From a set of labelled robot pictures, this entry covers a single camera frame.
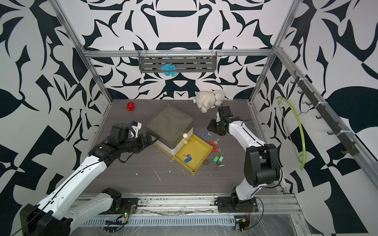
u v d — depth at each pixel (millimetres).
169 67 909
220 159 895
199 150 939
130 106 1115
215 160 894
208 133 1018
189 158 892
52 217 389
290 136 745
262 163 458
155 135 775
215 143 965
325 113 552
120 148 575
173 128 792
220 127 761
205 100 1082
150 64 978
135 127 707
